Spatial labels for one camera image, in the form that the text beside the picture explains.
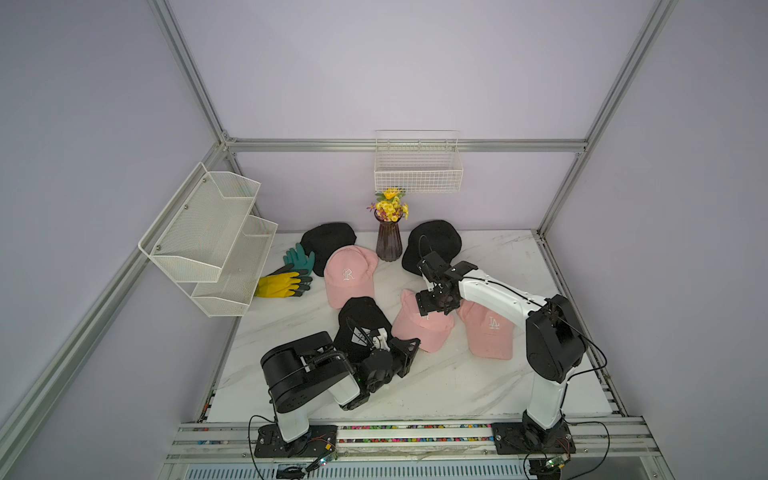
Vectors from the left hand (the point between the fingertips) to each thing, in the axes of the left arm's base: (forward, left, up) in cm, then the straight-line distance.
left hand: (423, 342), depth 84 cm
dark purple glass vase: (+35, +10, +2) cm, 37 cm away
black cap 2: (+42, -4, 0) cm, 42 cm away
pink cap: (+6, -3, -4) cm, 8 cm away
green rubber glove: (+35, +45, -5) cm, 57 cm away
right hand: (+11, -4, 0) cm, 12 cm away
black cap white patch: (+10, +20, -4) cm, 23 cm away
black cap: (+44, +36, -2) cm, 57 cm away
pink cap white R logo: (+25, +24, +1) cm, 34 cm away
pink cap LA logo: (+4, -21, -3) cm, 21 cm away
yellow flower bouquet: (+37, +10, +19) cm, 43 cm away
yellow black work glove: (+23, +47, -3) cm, 52 cm away
